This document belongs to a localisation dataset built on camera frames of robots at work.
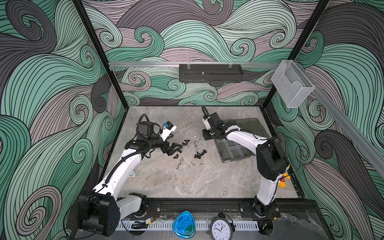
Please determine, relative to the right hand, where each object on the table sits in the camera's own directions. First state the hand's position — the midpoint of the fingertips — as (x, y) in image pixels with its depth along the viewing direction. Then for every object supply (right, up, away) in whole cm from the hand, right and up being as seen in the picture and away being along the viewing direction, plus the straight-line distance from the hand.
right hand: (202, 135), depth 93 cm
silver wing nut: (-2, -5, +7) cm, 9 cm away
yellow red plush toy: (+40, -23, -17) cm, 49 cm away
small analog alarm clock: (+6, -39, -27) cm, 48 cm away
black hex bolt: (+1, -11, 0) cm, 11 cm away
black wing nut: (-11, -5, +7) cm, 14 cm away
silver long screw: (-15, -18, -4) cm, 24 cm away
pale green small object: (-41, -21, -10) cm, 48 cm away
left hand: (-16, 0, -16) cm, 22 cm away
